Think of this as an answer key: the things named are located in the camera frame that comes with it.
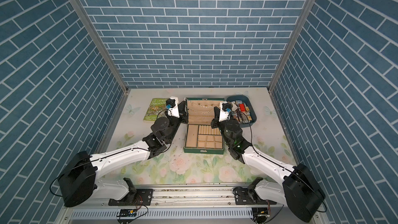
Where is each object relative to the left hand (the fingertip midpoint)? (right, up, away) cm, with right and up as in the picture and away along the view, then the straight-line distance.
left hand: (189, 103), depth 74 cm
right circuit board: (+33, -50, -3) cm, 60 cm away
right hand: (+14, -3, +4) cm, 14 cm away
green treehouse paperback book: (-26, -2, +34) cm, 43 cm away
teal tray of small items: (+35, -7, +31) cm, 47 cm away
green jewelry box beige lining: (+4, -20, +17) cm, 27 cm away
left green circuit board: (-29, -52, -2) cm, 59 cm away
